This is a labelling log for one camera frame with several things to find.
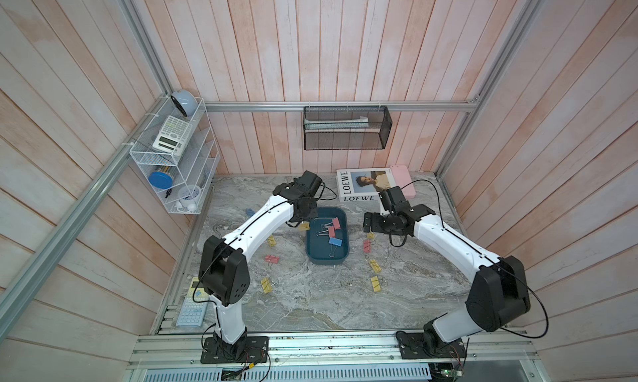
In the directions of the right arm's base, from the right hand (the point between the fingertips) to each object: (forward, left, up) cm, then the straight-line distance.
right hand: (373, 222), depth 89 cm
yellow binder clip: (-3, +39, -10) cm, 40 cm away
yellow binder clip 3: (+1, -1, -11) cm, 11 cm away
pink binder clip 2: (-4, +1, -11) cm, 12 cm away
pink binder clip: (-10, +37, -10) cm, 39 cm away
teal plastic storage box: (-5, +20, -12) cm, 24 cm away
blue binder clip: (-3, +14, -11) cm, 17 cm away
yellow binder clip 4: (-12, -1, -11) cm, 16 cm away
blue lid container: (+1, +70, +20) cm, 73 cm away
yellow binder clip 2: (-20, +38, -10) cm, 44 cm away
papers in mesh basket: (+28, +11, +23) cm, 38 cm away
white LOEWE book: (+26, 0, -8) cm, 27 cm away
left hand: (0, +24, +4) cm, 25 cm away
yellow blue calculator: (-29, +61, -9) cm, 68 cm away
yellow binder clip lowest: (-19, 0, -11) cm, 22 cm away
